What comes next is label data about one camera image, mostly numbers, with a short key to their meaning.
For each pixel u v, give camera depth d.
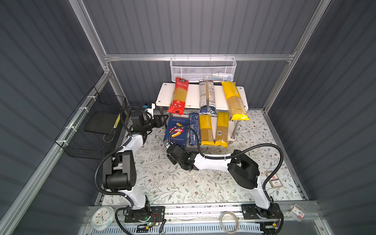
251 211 0.73
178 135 0.91
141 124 0.72
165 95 0.82
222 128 0.99
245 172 0.53
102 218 0.71
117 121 0.77
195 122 1.01
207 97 0.76
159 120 0.80
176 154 0.68
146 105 0.79
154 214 0.72
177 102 0.72
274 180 0.83
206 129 0.97
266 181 0.54
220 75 0.91
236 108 0.71
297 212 0.72
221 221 0.71
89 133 0.72
